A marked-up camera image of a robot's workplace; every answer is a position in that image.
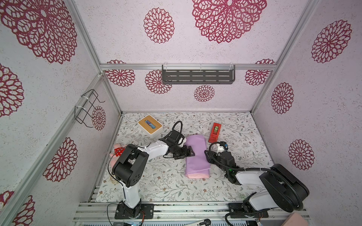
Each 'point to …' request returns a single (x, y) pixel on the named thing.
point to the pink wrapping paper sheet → (197, 166)
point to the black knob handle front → (207, 222)
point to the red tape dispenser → (214, 136)
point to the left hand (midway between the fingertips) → (189, 156)
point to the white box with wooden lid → (150, 132)
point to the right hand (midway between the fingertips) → (204, 150)
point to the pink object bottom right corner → (294, 219)
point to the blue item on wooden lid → (150, 124)
